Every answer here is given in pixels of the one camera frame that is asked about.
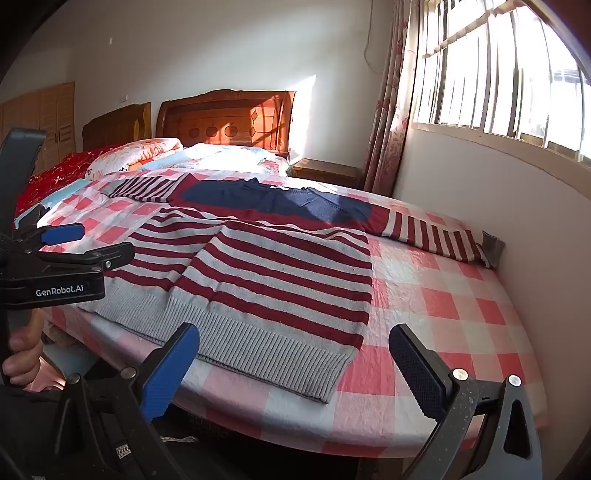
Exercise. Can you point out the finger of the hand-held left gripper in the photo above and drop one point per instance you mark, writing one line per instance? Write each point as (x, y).
(111, 256)
(62, 233)

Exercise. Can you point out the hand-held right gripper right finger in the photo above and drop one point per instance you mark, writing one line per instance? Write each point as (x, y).
(415, 369)

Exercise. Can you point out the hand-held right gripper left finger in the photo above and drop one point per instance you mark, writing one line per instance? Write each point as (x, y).
(170, 371)

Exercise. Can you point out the red grey striped sweater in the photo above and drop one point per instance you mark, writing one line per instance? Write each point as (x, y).
(277, 277)

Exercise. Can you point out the person's left hand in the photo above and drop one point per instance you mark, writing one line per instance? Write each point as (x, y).
(21, 357)

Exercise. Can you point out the red patterned blanket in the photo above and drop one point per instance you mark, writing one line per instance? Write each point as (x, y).
(60, 173)

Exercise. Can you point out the red white checked bed sheet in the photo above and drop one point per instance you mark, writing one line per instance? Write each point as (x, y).
(452, 314)

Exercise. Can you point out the pink floral pillow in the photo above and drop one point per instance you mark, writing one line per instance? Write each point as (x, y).
(124, 154)

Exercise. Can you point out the small dark wooden headboard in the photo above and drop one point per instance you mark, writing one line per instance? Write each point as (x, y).
(115, 127)

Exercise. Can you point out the light wooden wardrobe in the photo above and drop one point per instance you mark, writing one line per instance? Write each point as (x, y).
(46, 115)

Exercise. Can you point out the grey cloth piece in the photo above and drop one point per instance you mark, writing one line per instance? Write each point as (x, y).
(493, 249)

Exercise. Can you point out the floral quilt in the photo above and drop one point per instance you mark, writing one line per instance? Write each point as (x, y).
(221, 157)

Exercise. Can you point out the large carved wooden headboard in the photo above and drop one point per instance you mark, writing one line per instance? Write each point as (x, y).
(221, 120)

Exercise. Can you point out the wooden nightstand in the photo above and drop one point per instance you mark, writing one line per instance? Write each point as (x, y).
(328, 173)

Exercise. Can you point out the pink floral curtain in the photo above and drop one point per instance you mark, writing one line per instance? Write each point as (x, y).
(390, 115)

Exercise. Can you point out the barred window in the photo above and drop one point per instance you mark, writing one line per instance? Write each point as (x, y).
(498, 69)

